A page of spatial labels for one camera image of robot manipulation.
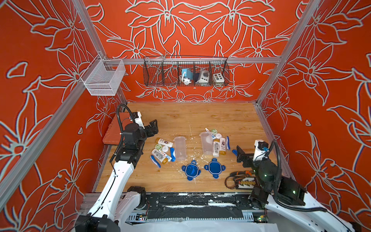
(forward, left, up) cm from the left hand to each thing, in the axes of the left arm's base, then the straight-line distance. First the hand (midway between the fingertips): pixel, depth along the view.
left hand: (150, 121), depth 77 cm
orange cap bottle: (0, -6, -23) cm, 24 cm away
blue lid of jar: (-16, -24, -25) cm, 38 cm away
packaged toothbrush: (-8, -12, -24) cm, 28 cm away
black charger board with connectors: (-22, -55, -23) cm, 63 cm away
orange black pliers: (-16, -54, -24) cm, 61 cm away
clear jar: (-2, -16, -22) cm, 28 cm away
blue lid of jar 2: (-14, -38, -24) cm, 47 cm away
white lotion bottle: (-9, -4, -23) cm, 25 cm away
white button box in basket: (+36, -39, +5) cm, 53 cm away
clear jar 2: (+2, -34, -24) cm, 42 cm away
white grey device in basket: (+32, -29, +7) cm, 44 cm away
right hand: (-11, -48, -2) cm, 49 cm away
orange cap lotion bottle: (0, -44, -23) cm, 49 cm away
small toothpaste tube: (+8, -38, -23) cm, 45 cm away
